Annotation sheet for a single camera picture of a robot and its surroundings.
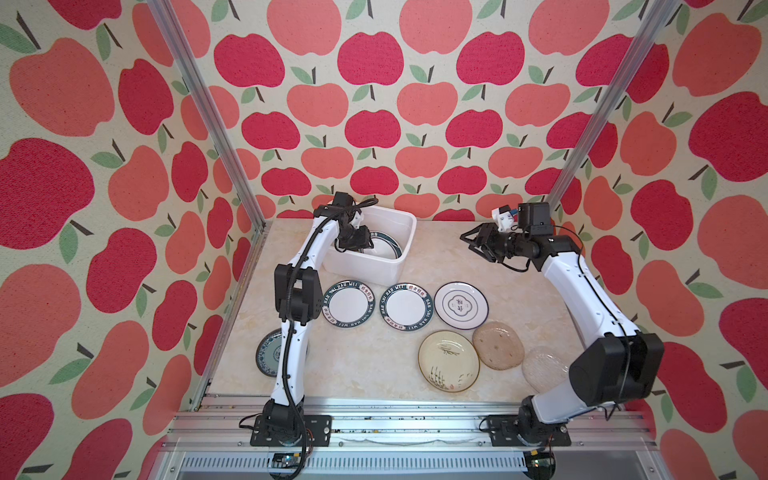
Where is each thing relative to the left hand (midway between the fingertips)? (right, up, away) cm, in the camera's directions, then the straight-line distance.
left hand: (373, 246), depth 100 cm
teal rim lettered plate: (-8, -19, -1) cm, 21 cm away
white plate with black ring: (+30, -20, -2) cm, 36 cm away
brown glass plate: (+38, -30, -11) cm, 50 cm away
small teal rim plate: (+4, +1, +7) cm, 8 cm away
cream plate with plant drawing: (+23, -34, -15) cm, 43 cm away
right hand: (+28, +2, -20) cm, 34 cm away
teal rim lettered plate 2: (+11, -20, -2) cm, 23 cm away
